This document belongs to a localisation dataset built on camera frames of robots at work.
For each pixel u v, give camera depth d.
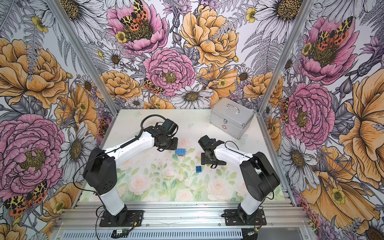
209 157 0.68
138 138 0.58
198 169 0.90
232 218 0.73
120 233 0.73
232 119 0.97
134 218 0.74
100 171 0.47
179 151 0.94
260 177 0.46
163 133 0.66
